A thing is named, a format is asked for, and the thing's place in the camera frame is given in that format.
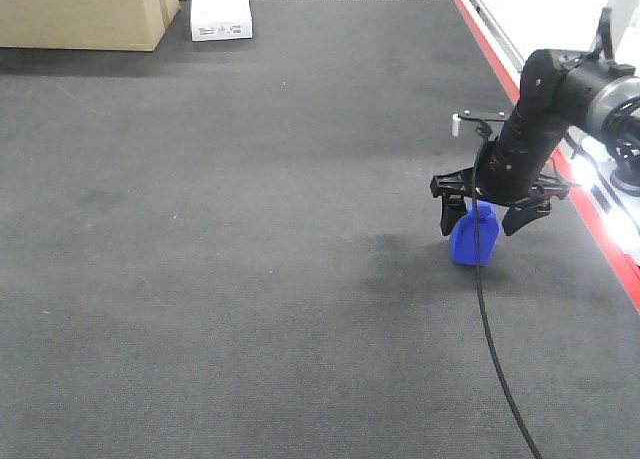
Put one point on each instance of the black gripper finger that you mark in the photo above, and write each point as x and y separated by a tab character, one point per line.
520	220
452	216

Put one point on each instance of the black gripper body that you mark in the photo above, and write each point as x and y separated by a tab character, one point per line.
520	154

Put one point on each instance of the blue plastic box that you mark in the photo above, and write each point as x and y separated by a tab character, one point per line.
467	244

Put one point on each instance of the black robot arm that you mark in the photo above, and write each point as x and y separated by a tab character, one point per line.
590	89

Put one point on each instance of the conveyor with dark grey belt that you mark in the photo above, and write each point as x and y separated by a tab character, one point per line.
250	229

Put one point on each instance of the flat white carton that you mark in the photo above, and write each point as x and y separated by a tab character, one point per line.
220	14

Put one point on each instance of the large brown cardboard box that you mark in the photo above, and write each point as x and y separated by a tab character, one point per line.
75	9

